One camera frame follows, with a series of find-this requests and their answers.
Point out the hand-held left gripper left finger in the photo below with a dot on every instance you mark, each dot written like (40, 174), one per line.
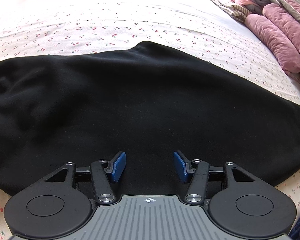
(118, 165)

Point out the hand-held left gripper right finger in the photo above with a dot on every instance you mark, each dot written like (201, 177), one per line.
(181, 166)

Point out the black pants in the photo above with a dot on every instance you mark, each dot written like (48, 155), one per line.
(140, 110)

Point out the purple folded quilt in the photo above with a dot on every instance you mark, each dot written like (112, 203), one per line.
(277, 32)

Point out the striped folded cloth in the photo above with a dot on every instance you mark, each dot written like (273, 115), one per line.
(230, 6)

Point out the grey folded cloth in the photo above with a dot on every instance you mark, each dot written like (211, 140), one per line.
(258, 3)

